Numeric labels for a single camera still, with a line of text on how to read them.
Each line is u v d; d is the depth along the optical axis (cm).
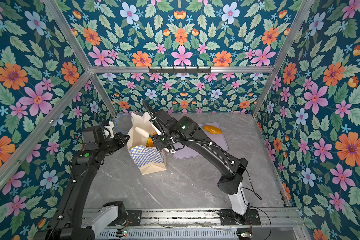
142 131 68
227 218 72
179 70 93
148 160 81
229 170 44
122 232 72
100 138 58
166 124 48
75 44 81
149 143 93
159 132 58
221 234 77
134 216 74
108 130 60
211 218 75
